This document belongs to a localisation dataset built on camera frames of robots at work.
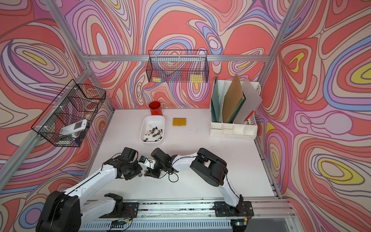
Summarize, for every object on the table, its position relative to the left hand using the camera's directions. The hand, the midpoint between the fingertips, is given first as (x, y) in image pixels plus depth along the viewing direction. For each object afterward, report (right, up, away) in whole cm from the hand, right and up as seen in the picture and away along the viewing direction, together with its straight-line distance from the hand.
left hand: (143, 170), depth 86 cm
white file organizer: (+70, +23, +15) cm, 75 cm away
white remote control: (-25, +28, -18) cm, 41 cm away
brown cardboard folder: (+59, +45, +16) cm, 76 cm away
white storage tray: (-2, +30, +22) cm, 37 cm away
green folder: (+48, +45, +20) cm, 68 cm away
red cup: (+3, +40, +23) cm, 46 cm away
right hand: (+4, -3, +1) cm, 5 cm away
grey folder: (+66, +43, -1) cm, 79 cm away
